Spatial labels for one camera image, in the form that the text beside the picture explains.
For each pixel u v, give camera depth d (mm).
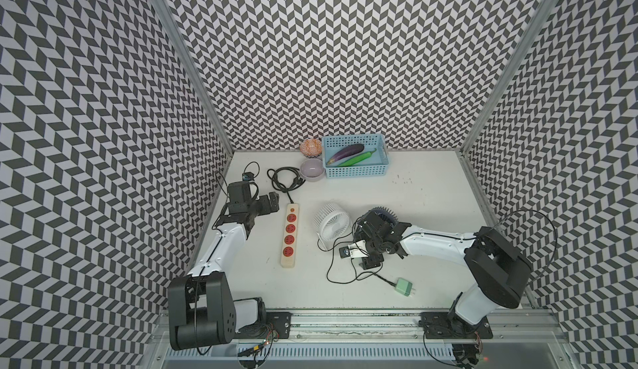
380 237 680
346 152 1121
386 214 829
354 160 1094
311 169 1073
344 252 736
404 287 788
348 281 807
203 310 406
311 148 1195
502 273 444
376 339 719
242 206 658
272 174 1083
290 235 889
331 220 809
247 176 775
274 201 810
